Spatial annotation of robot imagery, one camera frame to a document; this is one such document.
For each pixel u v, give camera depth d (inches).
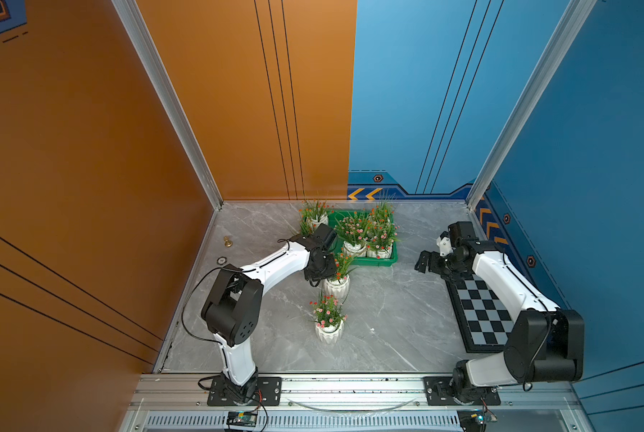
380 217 38.0
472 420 27.8
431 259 31.0
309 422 27.4
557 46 29.4
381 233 35.8
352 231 35.5
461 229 27.2
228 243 41.4
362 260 37.1
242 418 28.2
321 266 30.6
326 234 29.0
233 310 18.7
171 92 33.7
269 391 29.0
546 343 16.7
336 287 34.0
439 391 28.5
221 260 40.1
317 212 40.3
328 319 28.1
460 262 25.1
